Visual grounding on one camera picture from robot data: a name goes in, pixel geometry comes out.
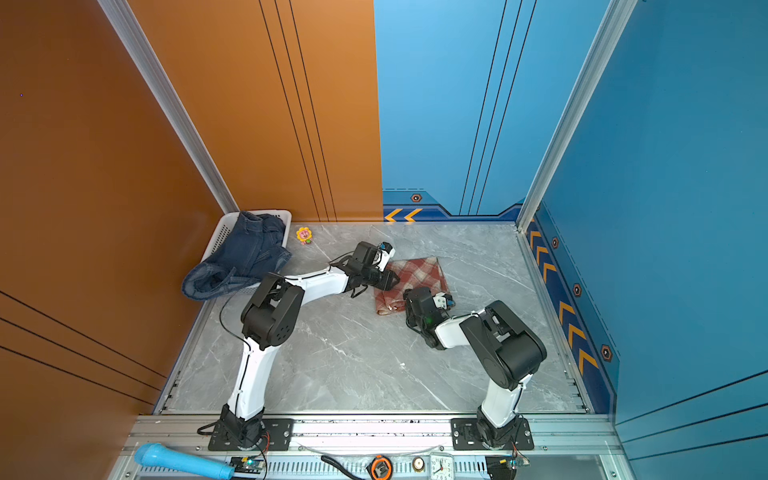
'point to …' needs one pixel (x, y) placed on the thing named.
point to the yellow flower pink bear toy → (304, 235)
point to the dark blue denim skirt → (254, 250)
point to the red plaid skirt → (412, 273)
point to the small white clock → (441, 465)
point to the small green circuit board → (244, 464)
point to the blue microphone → (156, 454)
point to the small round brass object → (418, 464)
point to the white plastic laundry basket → (224, 234)
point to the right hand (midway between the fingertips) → (400, 295)
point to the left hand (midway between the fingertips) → (396, 276)
